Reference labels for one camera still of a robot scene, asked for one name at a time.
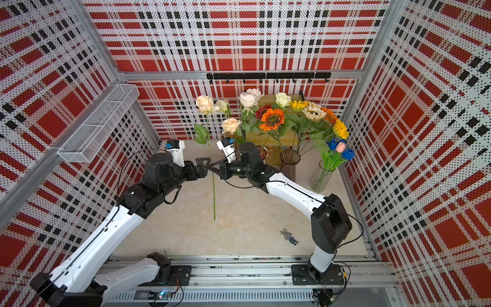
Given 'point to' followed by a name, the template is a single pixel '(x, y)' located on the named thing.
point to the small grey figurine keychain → (288, 236)
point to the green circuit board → (164, 294)
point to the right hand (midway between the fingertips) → (212, 167)
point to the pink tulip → (341, 147)
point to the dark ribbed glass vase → (289, 158)
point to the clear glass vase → (321, 178)
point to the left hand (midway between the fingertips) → (204, 161)
